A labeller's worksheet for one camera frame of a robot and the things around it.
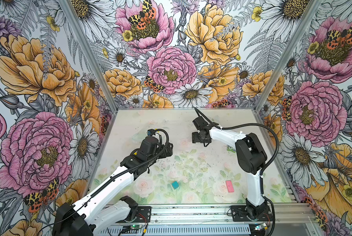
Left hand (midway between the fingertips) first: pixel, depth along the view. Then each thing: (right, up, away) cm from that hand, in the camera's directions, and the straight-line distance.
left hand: (164, 151), depth 80 cm
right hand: (+21, +2, +19) cm, 28 cm away
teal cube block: (+5, -20, +3) cm, 21 cm away
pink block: (+36, -21, +3) cm, 42 cm away
